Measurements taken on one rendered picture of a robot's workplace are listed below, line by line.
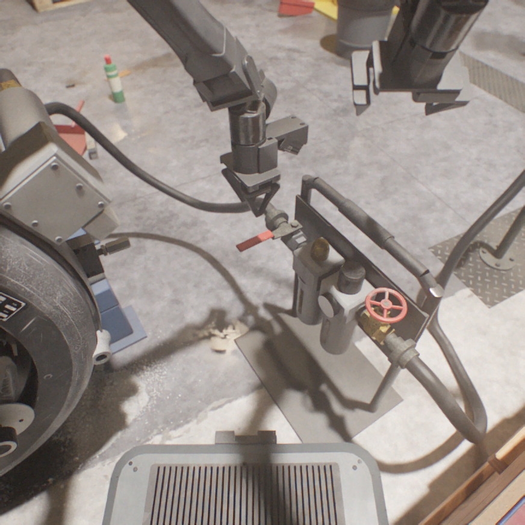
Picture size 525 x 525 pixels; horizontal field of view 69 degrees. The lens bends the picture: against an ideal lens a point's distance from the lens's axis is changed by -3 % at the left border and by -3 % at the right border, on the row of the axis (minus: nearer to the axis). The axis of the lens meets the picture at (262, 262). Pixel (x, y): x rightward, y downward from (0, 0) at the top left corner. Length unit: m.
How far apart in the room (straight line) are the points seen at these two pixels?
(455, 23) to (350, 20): 2.37
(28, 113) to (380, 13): 2.37
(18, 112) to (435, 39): 0.54
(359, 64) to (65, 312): 0.51
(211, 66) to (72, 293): 0.36
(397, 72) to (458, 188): 1.40
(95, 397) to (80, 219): 0.77
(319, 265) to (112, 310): 0.63
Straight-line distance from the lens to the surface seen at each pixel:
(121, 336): 1.29
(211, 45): 0.54
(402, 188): 1.79
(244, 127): 0.61
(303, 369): 1.18
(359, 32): 2.81
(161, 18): 0.51
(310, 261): 0.80
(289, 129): 0.68
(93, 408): 1.23
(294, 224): 0.85
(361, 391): 1.17
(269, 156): 0.65
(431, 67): 0.49
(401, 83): 0.51
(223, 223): 1.55
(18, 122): 0.65
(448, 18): 0.44
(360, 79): 0.52
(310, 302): 0.89
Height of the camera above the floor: 1.07
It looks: 50 degrees down
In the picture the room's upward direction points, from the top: 1 degrees counter-clockwise
